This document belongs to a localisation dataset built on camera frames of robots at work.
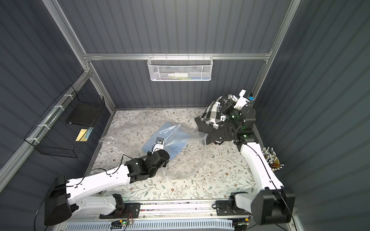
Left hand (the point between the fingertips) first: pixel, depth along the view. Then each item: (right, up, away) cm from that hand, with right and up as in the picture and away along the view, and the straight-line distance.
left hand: (164, 153), depth 77 cm
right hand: (+30, +29, -8) cm, 42 cm away
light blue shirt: (+6, +7, +2) cm, 10 cm away
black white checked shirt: (+25, +21, -2) cm, 33 cm away
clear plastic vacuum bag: (-26, +7, +27) cm, 39 cm away
